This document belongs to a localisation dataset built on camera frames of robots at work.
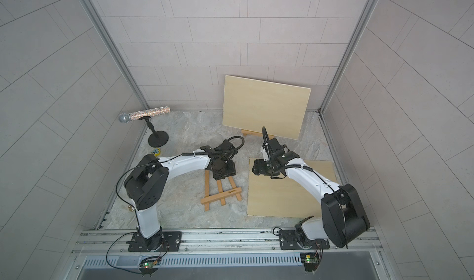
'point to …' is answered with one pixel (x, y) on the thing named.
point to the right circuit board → (310, 261)
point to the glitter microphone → (124, 118)
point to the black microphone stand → (157, 139)
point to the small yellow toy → (156, 152)
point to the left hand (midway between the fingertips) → (236, 173)
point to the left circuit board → (149, 265)
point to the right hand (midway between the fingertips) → (257, 169)
